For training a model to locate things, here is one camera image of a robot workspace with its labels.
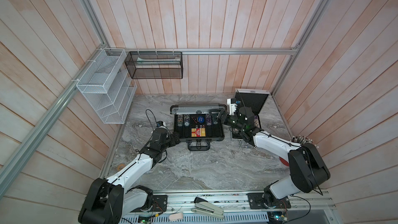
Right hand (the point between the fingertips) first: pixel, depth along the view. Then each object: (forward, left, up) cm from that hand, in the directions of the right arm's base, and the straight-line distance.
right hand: (212, 113), depth 83 cm
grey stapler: (-42, +5, -19) cm, 46 cm away
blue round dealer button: (+9, +6, -19) cm, 22 cm away
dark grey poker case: (+5, +8, -19) cm, 21 cm away
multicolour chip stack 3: (+8, +1, -17) cm, 18 cm away
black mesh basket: (+37, +38, +5) cm, 54 cm away
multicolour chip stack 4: (-8, -1, +5) cm, 9 cm away
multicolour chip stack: (+7, +20, -16) cm, 27 cm away
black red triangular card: (+9, +10, -19) cm, 23 cm away
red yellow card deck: (-2, +8, -17) cm, 19 cm away
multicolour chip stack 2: (+6, +16, -16) cm, 24 cm away
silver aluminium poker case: (+14, -27, -4) cm, 31 cm away
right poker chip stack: (+5, -30, -17) cm, 35 cm away
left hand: (-9, +22, -12) cm, 27 cm away
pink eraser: (-46, +17, -18) cm, 52 cm away
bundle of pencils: (-14, -44, -4) cm, 47 cm away
